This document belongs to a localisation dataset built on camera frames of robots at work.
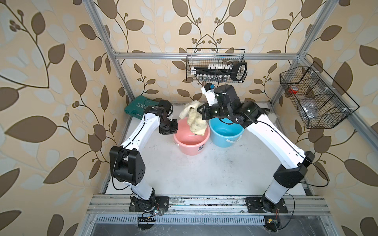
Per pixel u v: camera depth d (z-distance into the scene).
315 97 0.77
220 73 0.86
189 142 0.97
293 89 0.87
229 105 0.48
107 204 0.77
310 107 0.74
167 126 0.71
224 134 0.81
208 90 0.58
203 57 0.91
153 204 0.67
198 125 0.68
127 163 0.45
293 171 0.43
